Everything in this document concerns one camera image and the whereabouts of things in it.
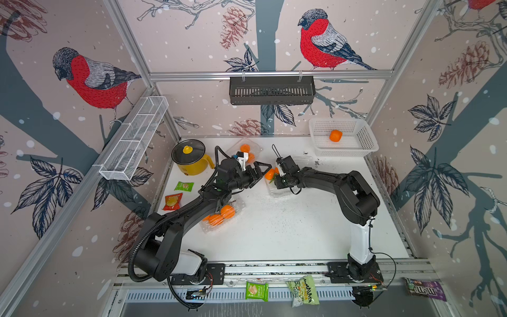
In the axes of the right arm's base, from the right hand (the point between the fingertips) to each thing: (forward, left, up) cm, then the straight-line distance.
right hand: (278, 179), depth 101 cm
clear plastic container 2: (+17, +13, +6) cm, 22 cm away
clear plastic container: (-13, +21, -1) cm, 24 cm away
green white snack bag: (-47, -8, 0) cm, 48 cm away
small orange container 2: (+12, +15, +3) cm, 19 cm away
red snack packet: (-15, +51, +1) cm, 53 cm away
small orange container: (+20, +19, +2) cm, 28 cm away
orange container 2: (-21, +22, +7) cm, 32 cm away
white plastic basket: (+30, -49, +1) cm, 58 cm away
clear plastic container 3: (-8, +2, +1) cm, 8 cm away
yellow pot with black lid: (+4, +44, +12) cm, 46 cm away
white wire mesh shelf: (-2, +61, +31) cm, 68 cm away
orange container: (0, +4, +5) cm, 6 cm away
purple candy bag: (-45, -50, 0) cm, 67 cm away
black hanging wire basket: (+38, +4, +29) cm, 48 cm away
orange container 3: (-25, +27, +8) cm, 38 cm away
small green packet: (-6, +48, +1) cm, 48 cm away
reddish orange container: (+29, -34, +5) cm, 45 cm away
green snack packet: (-48, +9, +1) cm, 49 cm away
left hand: (-9, +4, +22) cm, 24 cm away
